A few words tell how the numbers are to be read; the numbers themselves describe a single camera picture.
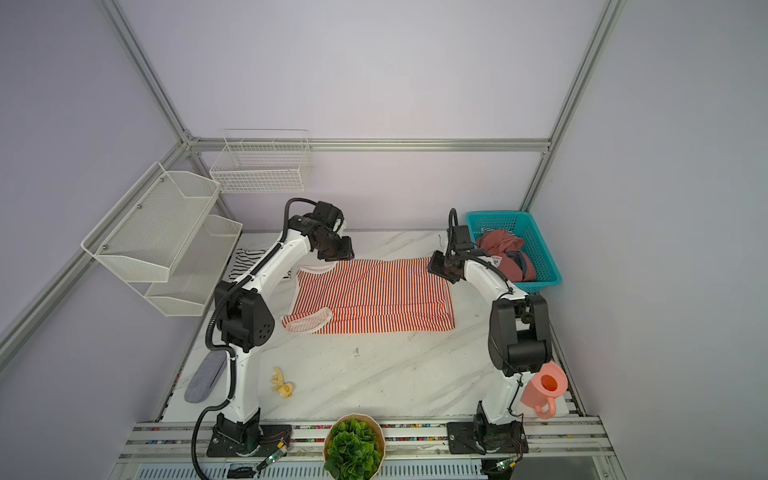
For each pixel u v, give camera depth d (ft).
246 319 1.79
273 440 2.40
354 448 2.08
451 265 2.26
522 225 3.72
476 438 2.40
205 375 2.67
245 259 3.55
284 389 2.61
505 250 3.46
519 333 1.61
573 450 2.41
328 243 2.56
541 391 2.34
